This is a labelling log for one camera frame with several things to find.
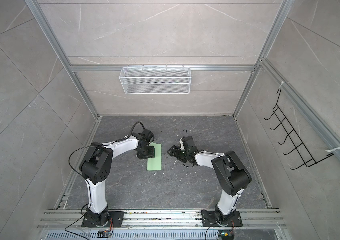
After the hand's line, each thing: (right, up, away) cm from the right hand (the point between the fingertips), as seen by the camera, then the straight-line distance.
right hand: (171, 152), depth 94 cm
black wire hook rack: (+58, +7, -30) cm, 65 cm away
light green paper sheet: (-10, -7, -2) cm, 13 cm away
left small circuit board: (-33, -35, -24) cm, 53 cm away
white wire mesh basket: (-11, +49, +6) cm, 50 cm away
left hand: (-13, -2, +2) cm, 13 cm away
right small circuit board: (+26, -35, -24) cm, 50 cm away
